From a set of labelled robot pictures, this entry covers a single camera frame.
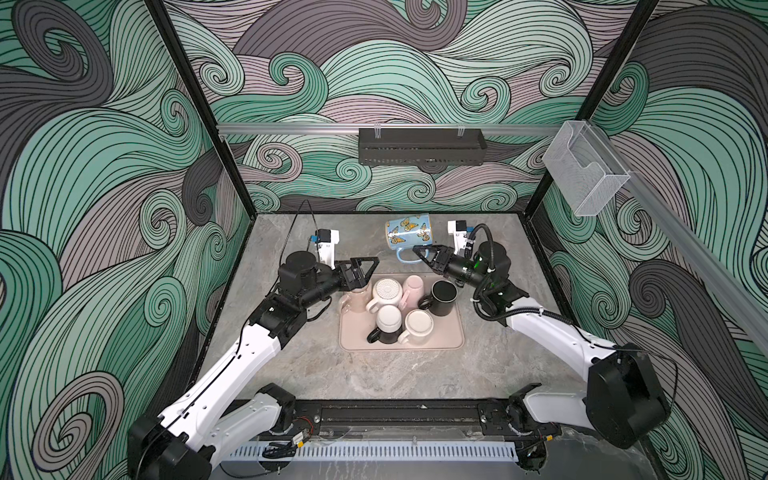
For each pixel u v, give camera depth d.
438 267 0.67
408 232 0.72
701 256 0.57
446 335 0.87
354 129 0.94
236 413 0.55
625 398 0.40
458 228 0.71
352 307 0.90
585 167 0.79
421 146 0.95
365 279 0.62
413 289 0.88
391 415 0.75
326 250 0.63
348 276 0.61
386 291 0.88
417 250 0.73
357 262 0.61
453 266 0.68
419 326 0.82
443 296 0.86
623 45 0.76
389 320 0.81
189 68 0.81
